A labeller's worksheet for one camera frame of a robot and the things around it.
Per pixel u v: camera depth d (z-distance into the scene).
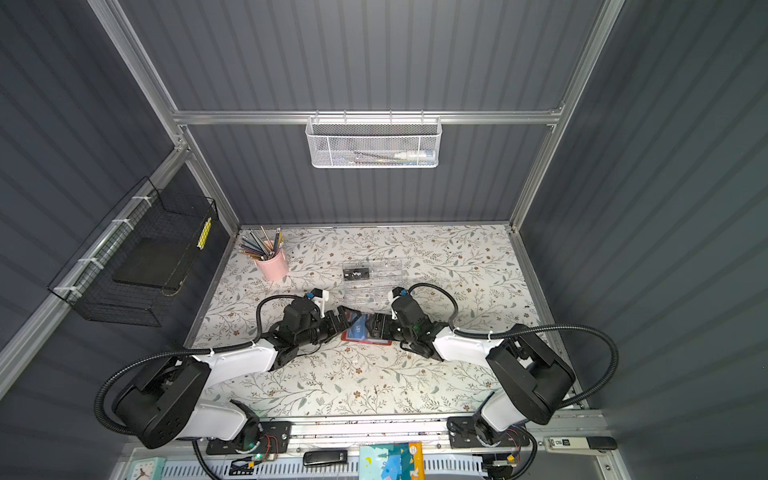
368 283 1.02
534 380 0.45
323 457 0.68
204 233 0.83
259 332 0.66
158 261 0.76
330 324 0.77
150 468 0.68
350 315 0.83
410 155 0.90
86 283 0.61
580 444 0.69
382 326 0.77
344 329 0.77
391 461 0.70
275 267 1.01
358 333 0.91
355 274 0.96
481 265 1.08
